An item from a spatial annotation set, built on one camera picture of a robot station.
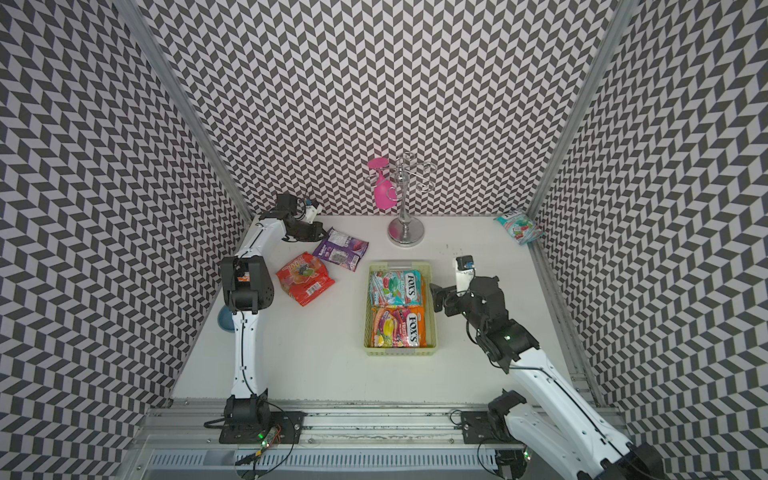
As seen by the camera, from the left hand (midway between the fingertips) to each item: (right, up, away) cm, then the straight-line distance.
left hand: (327, 234), depth 107 cm
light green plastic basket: (+35, -11, -11) cm, 38 cm away
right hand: (+39, -15, -29) cm, 51 cm away
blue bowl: (-26, -26, -18) cm, 41 cm away
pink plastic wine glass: (+21, +16, -2) cm, 26 cm away
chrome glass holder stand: (+29, +1, +6) cm, 30 cm away
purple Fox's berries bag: (+5, -6, 0) cm, 8 cm away
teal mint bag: (+73, +2, +5) cm, 73 cm away
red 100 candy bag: (-5, -15, -11) cm, 19 cm away
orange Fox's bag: (+26, -27, -22) cm, 44 cm away
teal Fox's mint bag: (+25, -17, -16) cm, 34 cm away
